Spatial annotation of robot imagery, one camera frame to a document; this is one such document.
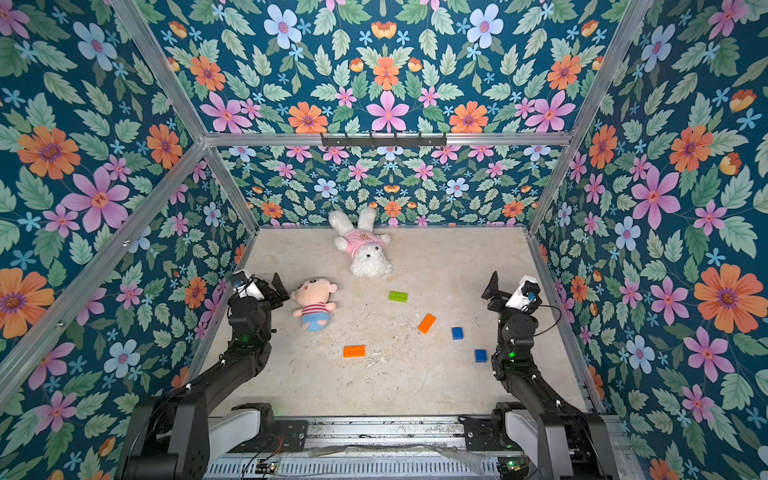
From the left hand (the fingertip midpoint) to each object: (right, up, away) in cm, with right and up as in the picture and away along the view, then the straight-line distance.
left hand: (263, 277), depth 84 cm
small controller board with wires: (+6, -46, -12) cm, 47 cm away
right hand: (+70, +1, -5) cm, 70 cm away
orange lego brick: (+47, -15, +9) cm, 50 cm away
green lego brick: (+38, -8, +15) cm, 42 cm away
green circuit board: (+67, -45, -12) cm, 82 cm away
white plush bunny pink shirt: (+25, +11, +21) cm, 34 cm away
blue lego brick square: (+56, -17, +6) cm, 59 cm away
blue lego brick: (+62, -23, +2) cm, 67 cm away
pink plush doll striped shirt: (+12, -6, +7) cm, 15 cm away
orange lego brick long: (+26, -22, +3) cm, 34 cm away
